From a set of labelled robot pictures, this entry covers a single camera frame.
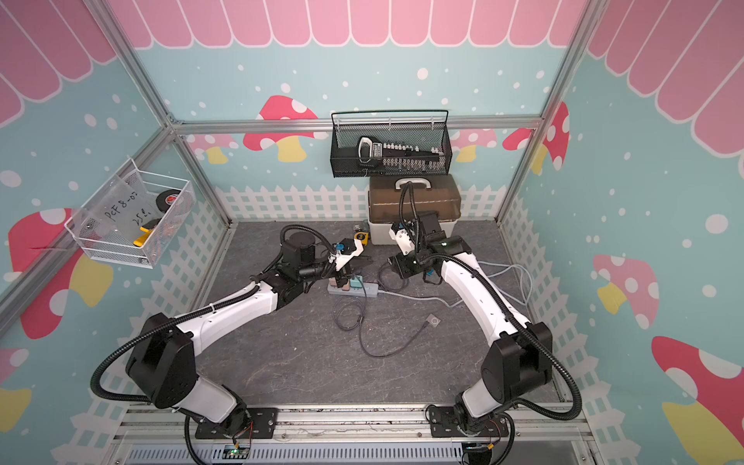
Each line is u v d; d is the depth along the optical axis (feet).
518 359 1.38
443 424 2.43
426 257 1.85
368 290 3.05
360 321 3.01
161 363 1.43
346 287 3.18
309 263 2.16
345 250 2.10
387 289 3.27
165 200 2.60
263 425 2.43
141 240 2.07
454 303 3.15
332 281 2.43
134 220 2.28
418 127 2.94
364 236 3.69
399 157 2.89
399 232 2.39
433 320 3.01
